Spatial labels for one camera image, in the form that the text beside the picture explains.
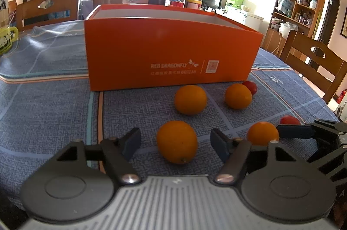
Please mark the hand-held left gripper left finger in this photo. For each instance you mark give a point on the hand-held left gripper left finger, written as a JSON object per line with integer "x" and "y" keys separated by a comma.
{"x": 131, "y": 141}

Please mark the red plastic basket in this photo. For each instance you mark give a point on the red plastic basket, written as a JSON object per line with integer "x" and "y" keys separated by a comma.
{"x": 177, "y": 3}

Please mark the round orange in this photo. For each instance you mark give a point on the round orange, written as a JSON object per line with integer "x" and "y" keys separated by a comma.
{"x": 238, "y": 96}
{"x": 190, "y": 99}

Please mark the red cherry tomato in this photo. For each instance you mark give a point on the red cherry tomato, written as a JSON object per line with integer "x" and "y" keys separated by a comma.
{"x": 252, "y": 86}
{"x": 290, "y": 120}

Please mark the large oval orange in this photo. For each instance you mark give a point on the large oval orange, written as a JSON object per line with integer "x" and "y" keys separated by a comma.
{"x": 177, "y": 141}

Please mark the orange cardboard box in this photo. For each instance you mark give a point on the orange cardboard box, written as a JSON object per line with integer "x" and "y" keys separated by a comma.
{"x": 162, "y": 50}

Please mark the wooden chair with heart cutout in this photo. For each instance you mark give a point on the wooden chair with heart cutout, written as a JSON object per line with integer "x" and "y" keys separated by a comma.
{"x": 62, "y": 4}

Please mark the red can with yellow lid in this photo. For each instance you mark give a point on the red can with yellow lid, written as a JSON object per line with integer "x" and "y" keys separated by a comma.
{"x": 194, "y": 4}

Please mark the green mug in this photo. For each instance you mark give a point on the green mug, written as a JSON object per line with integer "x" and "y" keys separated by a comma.
{"x": 6, "y": 41}

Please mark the blue patterned tablecloth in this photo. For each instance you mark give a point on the blue patterned tablecloth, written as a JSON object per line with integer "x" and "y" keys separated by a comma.
{"x": 54, "y": 97}

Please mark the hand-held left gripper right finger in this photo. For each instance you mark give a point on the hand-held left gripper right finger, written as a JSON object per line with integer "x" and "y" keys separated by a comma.
{"x": 218, "y": 141}

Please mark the white plastic bag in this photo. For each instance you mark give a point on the white plastic bag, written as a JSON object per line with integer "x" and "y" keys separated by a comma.
{"x": 288, "y": 30}

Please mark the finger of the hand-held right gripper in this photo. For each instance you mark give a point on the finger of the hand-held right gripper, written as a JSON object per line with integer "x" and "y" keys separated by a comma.
{"x": 333, "y": 162}
{"x": 294, "y": 131}

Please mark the dark wooden door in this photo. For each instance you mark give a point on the dark wooden door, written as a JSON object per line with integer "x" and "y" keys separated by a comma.
{"x": 332, "y": 12}

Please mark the wooden chair with oval cutout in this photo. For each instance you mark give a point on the wooden chair with oval cutout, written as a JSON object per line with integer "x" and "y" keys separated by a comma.
{"x": 303, "y": 59}

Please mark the small orange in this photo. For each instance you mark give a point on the small orange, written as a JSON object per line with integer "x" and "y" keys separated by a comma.
{"x": 262, "y": 133}

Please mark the red fire extinguisher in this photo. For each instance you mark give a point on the red fire extinguisher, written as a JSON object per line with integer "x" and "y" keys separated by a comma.
{"x": 342, "y": 96}

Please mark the green box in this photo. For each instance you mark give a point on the green box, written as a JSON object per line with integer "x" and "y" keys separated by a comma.
{"x": 235, "y": 1}

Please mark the wooden bookshelf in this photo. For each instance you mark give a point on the wooden bookshelf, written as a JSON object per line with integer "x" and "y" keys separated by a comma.
{"x": 271, "y": 37}

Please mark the blue and white bag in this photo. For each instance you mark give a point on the blue and white bag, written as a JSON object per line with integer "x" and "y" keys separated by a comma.
{"x": 285, "y": 6}

